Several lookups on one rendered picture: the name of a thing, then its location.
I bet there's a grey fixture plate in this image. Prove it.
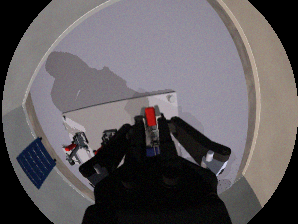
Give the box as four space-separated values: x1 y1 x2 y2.
61 91 179 163

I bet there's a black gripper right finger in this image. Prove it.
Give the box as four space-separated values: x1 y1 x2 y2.
154 105 231 185

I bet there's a grey rectangular block with slot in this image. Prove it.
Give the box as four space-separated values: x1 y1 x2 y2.
62 146 81 165

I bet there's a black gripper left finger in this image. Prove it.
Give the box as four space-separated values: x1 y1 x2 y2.
79 107 147 189

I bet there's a blue rectangular block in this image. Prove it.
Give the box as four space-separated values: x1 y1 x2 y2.
146 145 158 156

